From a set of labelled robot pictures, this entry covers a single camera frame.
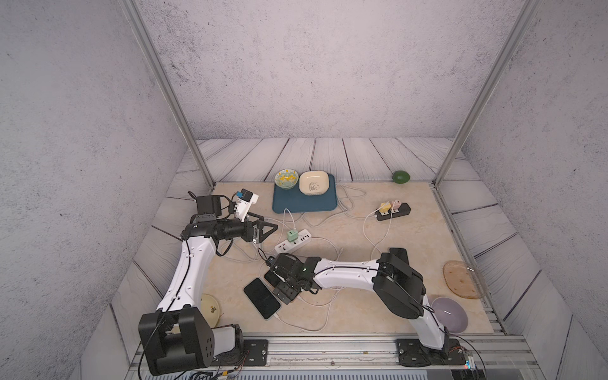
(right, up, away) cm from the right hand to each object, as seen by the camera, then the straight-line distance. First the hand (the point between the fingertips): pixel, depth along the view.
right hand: (286, 284), depth 86 cm
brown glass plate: (+65, +1, +2) cm, 65 cm away
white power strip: (-2, +12, +9) cm, 15 cm away
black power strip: (+51, +26, +21) cm, 61 cm away
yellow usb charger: (+41, +27, +17) cm, 52 cm away
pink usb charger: (+45, +28, +16) cm, 56 cm away
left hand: (-4, +23, -10) cm, 25 cm away
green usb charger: (+1, +17, +7) cm, 18 cm away
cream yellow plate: (-26, -7, -4) cm, 27 cm away
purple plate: (+55, -7, -7) cm, 56 cm away
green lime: (+53, +42, +32) cm, 75 cm away
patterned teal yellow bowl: (-4, +41, +32) cm, 52 cm away
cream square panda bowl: (+10, +39, +32) cm, 51 cm away
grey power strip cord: (+17, +24, +21) cm, 37 cm away
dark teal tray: (0, +31, +27) cm, 41 cm away
